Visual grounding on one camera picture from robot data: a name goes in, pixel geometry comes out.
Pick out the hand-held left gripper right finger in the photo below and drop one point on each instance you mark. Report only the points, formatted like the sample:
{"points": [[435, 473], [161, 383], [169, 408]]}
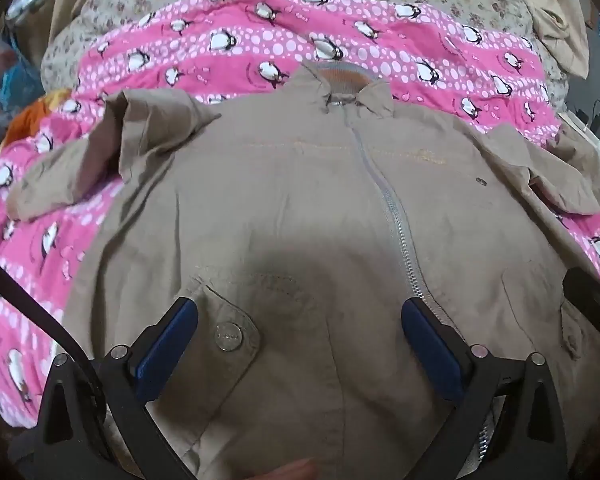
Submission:
{"points": [[430, 345]]}

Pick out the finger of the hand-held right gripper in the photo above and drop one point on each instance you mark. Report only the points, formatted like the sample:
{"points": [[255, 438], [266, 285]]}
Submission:
{"points": [[592, 300]]}

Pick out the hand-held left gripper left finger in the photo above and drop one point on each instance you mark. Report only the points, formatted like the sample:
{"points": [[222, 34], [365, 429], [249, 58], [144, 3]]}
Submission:
{"points": [[167, 345]]}

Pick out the khaki zip jacket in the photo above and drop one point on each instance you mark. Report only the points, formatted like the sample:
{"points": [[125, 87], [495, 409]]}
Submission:
{"points": [[290, 200]]}

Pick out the black plug adapter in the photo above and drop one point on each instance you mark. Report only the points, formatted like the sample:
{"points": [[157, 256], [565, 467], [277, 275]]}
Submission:
{"points": [[598, 115]]}

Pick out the beige hanging cloth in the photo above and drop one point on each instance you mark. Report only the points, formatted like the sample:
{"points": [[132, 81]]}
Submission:
{"points": [[555, 15]]}

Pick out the orange crumpled cloth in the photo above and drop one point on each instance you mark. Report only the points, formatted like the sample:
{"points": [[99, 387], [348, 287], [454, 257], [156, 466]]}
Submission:
{"points": [[30, 117]]}

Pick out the blue plastic bag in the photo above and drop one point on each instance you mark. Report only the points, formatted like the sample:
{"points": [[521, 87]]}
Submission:
{"points": [[17, 80]]}

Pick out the pink penguin print blanket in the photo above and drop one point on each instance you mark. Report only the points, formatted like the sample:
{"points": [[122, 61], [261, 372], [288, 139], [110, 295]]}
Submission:
{"points": [[260, 35]]}

